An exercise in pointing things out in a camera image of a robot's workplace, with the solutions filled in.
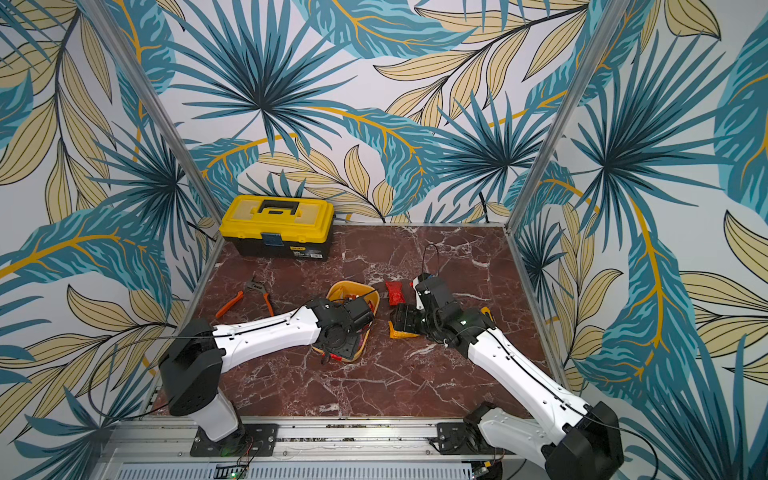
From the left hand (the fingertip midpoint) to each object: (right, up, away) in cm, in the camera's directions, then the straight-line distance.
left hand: (338, 350), depth 82 cm
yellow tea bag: (+16, +3, +6) cm, 17 cm away
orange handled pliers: (-32, +16, +18) cm, 40 cm away
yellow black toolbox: (-20, +35, +13) cm, 43 cm away
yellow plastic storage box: (-6, +1, 0) cm, 6 cm away
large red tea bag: (+16, +14, +16) cm, 27 cm away
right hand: (+17, +10, -4) cm, 20 cm away
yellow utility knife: (+46, +8, +15) cm, 49 cm away
